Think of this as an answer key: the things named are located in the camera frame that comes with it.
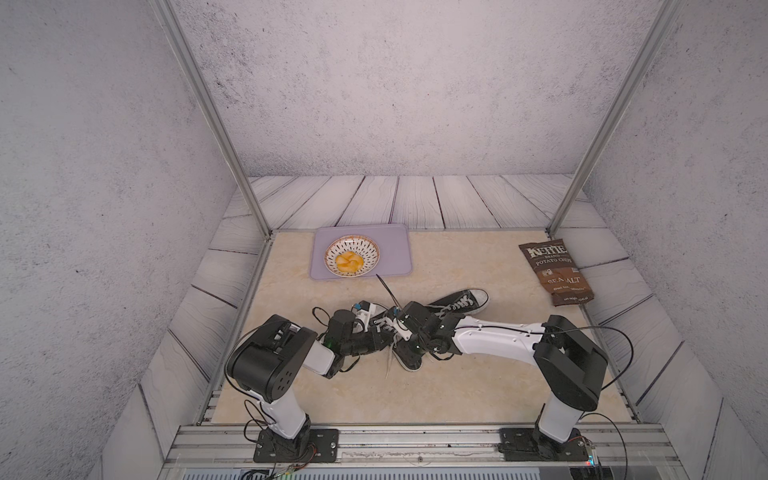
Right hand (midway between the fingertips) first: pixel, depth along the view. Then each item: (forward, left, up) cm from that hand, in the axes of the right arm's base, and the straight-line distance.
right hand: (402, 349), depth 86 cm
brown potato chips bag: (+30, -55, -3) cm, 63 cm away
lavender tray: (+46, +3, -4) cm, 46 cm away
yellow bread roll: (+32, +19, 0) cm, 37 cm away
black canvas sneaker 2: (+16, -20, -1) cm, 25 cm away
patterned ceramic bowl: (+42, +17, -1) cm, 45 cm away
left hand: (+3, +1, 0) cm, 3 cm away
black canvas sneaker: (-4, -2, +8) cm, 9 cm away
